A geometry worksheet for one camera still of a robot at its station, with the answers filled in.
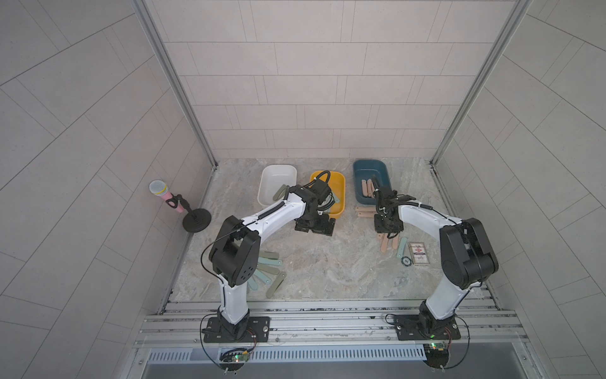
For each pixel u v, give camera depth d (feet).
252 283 2.64
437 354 2.22
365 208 3.26
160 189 2.52
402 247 2.91
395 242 2.92
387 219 2.42
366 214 3.21
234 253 1.53
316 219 2.42
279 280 2.65
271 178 3.47
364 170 3.64
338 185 3.49
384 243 2.92
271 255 2.86
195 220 3.06
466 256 1.54
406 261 2.78
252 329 2.30
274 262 2.78
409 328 2.33
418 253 2.79
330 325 2.38
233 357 2.14
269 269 2.73
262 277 2.67
